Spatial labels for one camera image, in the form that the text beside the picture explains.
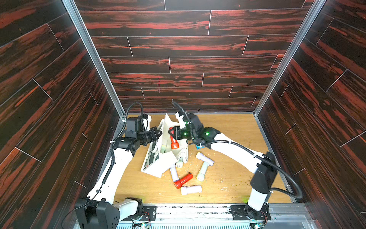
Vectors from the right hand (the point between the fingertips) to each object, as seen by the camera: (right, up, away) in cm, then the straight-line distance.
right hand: (173, 129), depth 78 cm
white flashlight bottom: (+12, -34, +2) cm, 36 cm away
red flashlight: (+1, -8, -5) cm, 9 cm away
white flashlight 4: (+18, -19, +15) cm, 30 cm away
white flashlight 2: (+3, -22, +10) cm, 25 cm away
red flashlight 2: (+3, -31, +2) cm, 31 cm away
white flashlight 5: (+16, -28, +6) cm, 33 cm away
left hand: (-6, -1, -2) cm, 6 cm away
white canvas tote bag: (-5, -14, -9) cm, 17 cm away
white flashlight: (-8, -13, +16) cm, 22 cm away
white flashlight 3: (0, -28, +7) cm, 29 cm away
